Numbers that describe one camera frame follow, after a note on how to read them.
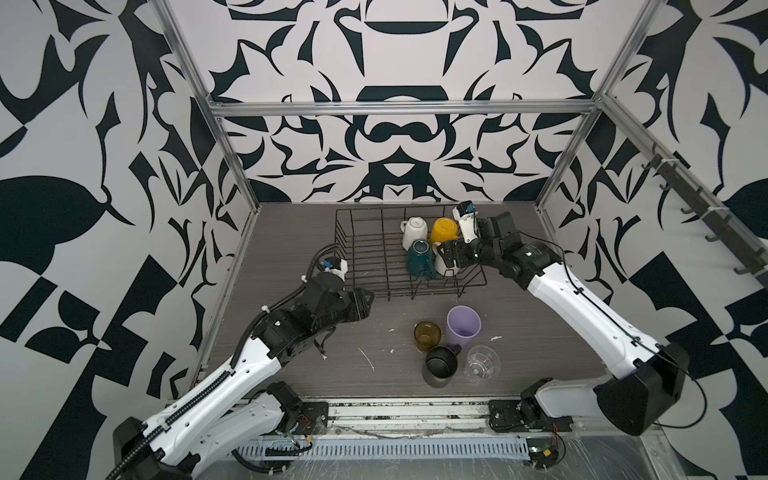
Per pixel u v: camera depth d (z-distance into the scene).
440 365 0.81
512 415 0.74
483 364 0.81
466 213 0.67
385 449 0.65
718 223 0.57
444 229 0.97
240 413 0.57
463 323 0.81
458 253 0.68
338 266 0.67
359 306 0.64
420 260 0.91
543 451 0.71
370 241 1.08
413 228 0.96
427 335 0.86
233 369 0.45
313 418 0.74
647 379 0.39
